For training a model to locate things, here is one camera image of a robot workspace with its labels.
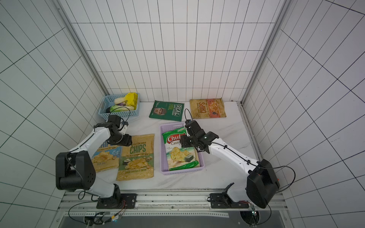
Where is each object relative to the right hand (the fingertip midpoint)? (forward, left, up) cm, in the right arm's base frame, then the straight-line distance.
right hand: (178, 141), depth 81 cm
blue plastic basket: (+33, +47, -6) cm, 58 cm away
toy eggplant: (+30, +60, -9) cm, 67 cm away
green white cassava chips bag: (-6, 0, -10) cm, 12 cm away
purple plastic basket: (+15, +9, -8) cm, 19 cm away
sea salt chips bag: (-8, +45, -10) cm, 47 cm away
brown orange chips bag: (+38, -20, -12) cm, 45 cm away
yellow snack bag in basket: (+37, +41, -4) cm, 55 cm away
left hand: (-1, +35, -6) cm, 35 cm away
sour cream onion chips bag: (-9, +26, -12) cm, 30 cm away
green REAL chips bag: (+35, +14, -12) cm, 39 cm away
